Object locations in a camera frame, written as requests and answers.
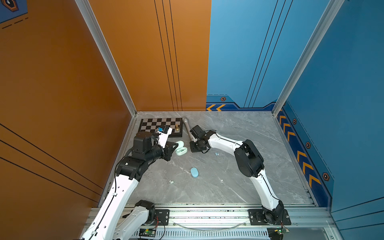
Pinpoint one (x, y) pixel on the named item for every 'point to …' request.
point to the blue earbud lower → (216, 154)
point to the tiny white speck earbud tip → (221, 180)
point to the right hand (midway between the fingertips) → (191, 149)
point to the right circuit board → (277, 233)
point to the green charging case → (180, 149)
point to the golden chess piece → (177, 128)
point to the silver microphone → (185, 120)
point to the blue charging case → (194, 172)
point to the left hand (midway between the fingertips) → (176, 143)
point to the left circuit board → (148, 232)
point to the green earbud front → (171, 182)
